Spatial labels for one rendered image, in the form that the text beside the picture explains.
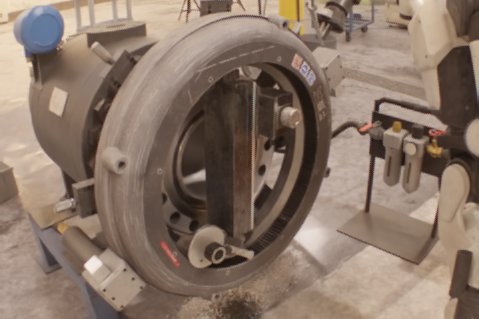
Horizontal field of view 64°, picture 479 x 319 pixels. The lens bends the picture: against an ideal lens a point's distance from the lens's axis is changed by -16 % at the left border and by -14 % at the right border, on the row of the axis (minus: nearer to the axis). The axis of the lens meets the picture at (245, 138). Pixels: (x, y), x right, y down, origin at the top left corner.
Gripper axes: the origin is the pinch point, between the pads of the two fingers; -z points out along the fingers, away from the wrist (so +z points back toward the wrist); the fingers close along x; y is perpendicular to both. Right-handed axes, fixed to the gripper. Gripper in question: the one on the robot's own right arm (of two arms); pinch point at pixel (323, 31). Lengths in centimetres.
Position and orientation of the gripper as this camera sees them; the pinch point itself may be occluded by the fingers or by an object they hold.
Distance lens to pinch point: 153.5
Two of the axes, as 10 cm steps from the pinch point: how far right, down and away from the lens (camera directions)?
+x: 8.1, 3.8, -4.6
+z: 5.1, -8.3, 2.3
